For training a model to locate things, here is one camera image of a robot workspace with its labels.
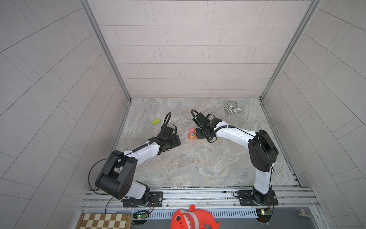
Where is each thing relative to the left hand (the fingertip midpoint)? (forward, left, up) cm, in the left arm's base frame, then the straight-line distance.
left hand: (178, 139), depth 91 cm
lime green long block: (+15, +17, -1) cm, 23 cm away
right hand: (+2, -13, +2) cm, 13 cm away
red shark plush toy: (-41, -9, +7) cm, 42 cm away
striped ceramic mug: (+27, -40, 0) cm, 48 cm away
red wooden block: (+2, -9, +2) cm, 9 cm away
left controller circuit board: (-40, +15, +2) cm, 43 cm away
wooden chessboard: (-41, +30, +3) cm, 52 cm away
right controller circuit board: (-39, -44, -2) cm, 59 cm away
